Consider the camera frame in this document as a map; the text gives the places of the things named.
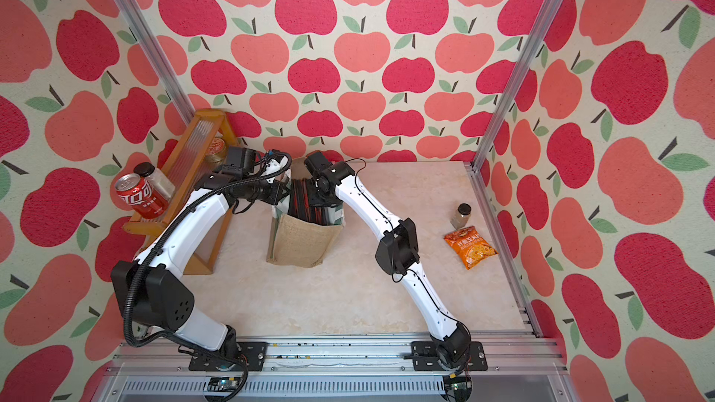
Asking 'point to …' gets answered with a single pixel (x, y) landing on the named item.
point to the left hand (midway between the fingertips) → (289, 193)
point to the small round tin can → (216, 152)
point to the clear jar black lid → (164, 187)
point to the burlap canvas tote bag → (302, 242)
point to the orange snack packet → (470, 246)
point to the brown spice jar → (462, 216)
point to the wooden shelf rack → (189, 164)
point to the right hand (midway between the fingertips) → (317, 206)
